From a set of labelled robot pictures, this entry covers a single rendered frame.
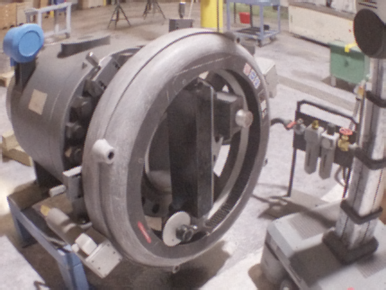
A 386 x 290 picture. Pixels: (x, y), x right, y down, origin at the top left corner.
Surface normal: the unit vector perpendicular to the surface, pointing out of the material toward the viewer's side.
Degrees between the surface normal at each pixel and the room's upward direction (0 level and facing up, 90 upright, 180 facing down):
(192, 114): 92
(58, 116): 65
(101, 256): 90
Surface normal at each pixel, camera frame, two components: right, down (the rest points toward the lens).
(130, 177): 0.75, 0.29
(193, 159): -0.66, 0.36
